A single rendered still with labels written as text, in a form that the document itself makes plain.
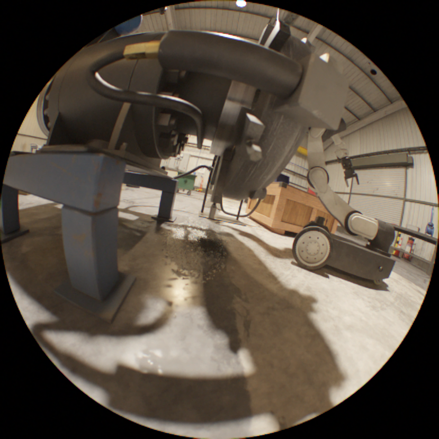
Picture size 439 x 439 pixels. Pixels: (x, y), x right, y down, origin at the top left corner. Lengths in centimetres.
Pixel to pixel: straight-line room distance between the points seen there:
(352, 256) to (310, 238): 26
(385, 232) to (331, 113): 87
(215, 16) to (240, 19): 112
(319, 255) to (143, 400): 73
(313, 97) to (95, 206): 32
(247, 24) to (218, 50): 880
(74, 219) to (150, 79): 35
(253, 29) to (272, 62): 887
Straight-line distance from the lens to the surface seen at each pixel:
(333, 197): 93
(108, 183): 24
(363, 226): 94
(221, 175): 51
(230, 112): 46
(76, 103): 60
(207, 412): 23
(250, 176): 37
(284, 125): 32
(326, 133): 111
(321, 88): 25
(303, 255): 74
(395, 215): 900
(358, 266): 84
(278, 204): 139
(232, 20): 909
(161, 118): 46
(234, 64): 23
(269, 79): 24
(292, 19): 42
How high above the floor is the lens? 23
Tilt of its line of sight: 10 degrees down
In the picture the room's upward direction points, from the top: 14 degrees clockwise
